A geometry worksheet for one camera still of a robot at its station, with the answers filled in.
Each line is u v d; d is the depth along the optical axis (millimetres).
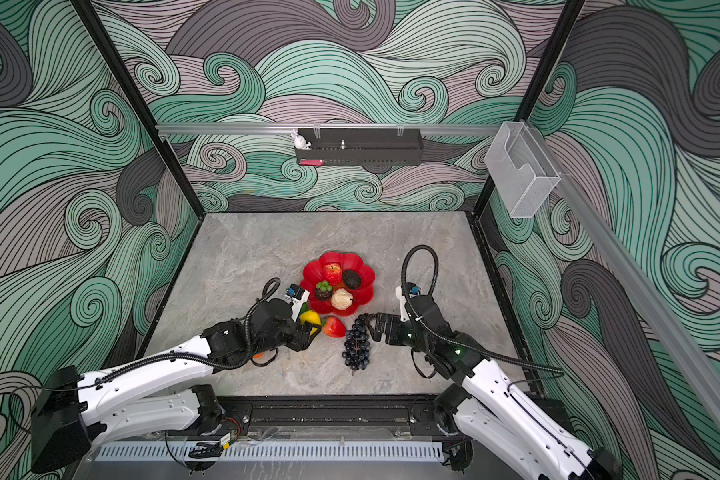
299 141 853
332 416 746
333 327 852
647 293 521
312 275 999
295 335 671
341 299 892
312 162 899
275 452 697
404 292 701
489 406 480
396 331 656
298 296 686
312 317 741
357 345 828
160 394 485
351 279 951
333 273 949
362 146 936
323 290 920
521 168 781
